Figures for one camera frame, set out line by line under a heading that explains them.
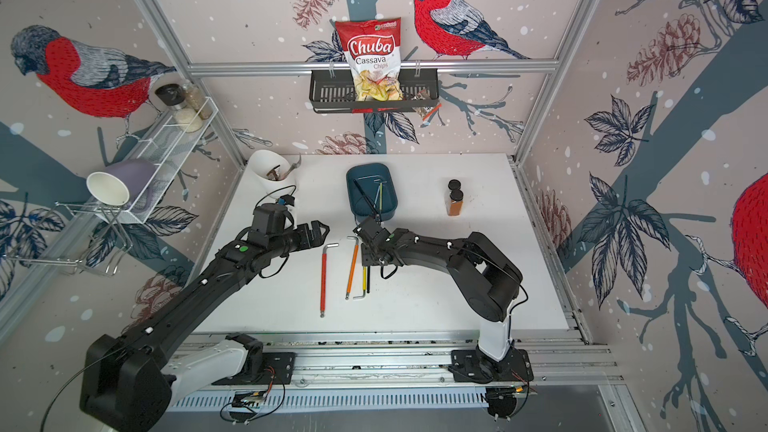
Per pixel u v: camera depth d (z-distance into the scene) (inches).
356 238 38.3
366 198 42.6
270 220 24.3
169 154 29.1
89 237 24.1
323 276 35.2
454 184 39.6
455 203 38.5
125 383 15.1
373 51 32.0
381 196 43.0
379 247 27.0
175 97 30.8
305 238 28.6
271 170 40.8
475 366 28.7
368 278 35.2
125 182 24.2
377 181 44.6
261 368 27.9
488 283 18.7
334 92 37.4
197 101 33.7
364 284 34.7
